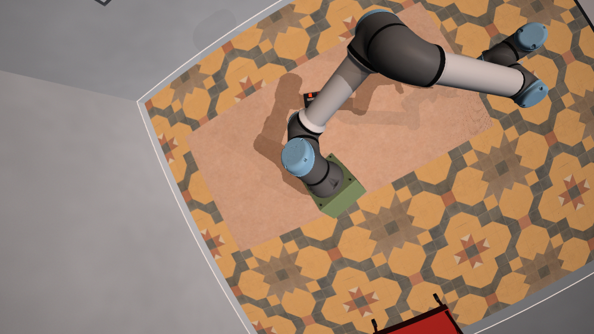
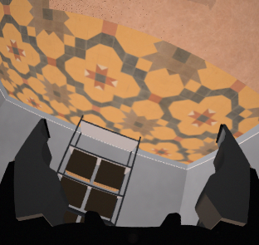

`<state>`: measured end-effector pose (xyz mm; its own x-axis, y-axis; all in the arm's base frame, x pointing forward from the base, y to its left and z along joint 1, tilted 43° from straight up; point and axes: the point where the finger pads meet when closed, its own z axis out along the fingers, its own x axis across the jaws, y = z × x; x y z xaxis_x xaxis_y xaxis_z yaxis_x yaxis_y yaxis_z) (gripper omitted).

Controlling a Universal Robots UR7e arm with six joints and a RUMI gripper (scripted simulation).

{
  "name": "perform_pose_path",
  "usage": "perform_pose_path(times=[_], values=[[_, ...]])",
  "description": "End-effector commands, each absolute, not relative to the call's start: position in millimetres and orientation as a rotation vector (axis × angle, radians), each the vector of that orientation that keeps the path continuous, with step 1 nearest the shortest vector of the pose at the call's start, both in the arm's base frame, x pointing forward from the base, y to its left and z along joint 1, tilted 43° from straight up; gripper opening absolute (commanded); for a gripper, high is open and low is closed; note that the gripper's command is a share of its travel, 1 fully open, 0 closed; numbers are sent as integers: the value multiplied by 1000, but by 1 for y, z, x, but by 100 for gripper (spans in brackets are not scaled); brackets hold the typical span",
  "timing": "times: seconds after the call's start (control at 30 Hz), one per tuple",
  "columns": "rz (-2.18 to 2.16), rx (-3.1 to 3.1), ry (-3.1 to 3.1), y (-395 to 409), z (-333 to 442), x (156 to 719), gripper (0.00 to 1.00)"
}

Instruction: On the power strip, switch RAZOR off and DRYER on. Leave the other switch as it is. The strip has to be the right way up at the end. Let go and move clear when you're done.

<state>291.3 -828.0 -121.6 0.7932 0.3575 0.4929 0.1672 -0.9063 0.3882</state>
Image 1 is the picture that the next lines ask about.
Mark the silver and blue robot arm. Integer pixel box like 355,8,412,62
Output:
281,9,549,198

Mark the black power strip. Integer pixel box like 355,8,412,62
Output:
304,91,319,108

